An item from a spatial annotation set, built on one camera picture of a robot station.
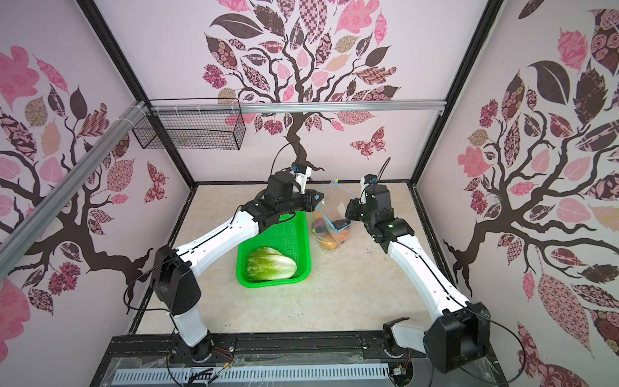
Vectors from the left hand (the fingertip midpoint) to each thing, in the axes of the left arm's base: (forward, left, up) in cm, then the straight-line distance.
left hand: (324, 198), depth 78 cm
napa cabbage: (-16, +20, -17) cm, 30 cm away
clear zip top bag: (-10, -2, -3) cm, 10 cm away
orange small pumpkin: (-5, -3, -21) cm, 22 cm away
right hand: (0, -10, -1) cm, 10 cm away
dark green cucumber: (-4, -6, -9) cm, 12 cm away
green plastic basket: (+3, +13, -29) cm, 32 cm away
